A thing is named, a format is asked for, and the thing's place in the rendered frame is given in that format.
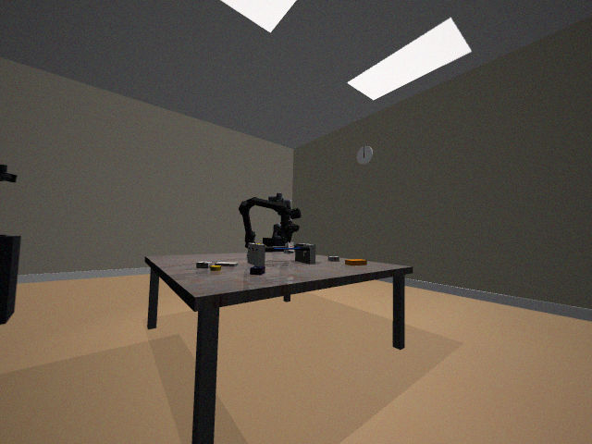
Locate orange rectangular block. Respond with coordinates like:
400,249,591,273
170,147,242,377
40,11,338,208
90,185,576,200
345,259,367,265

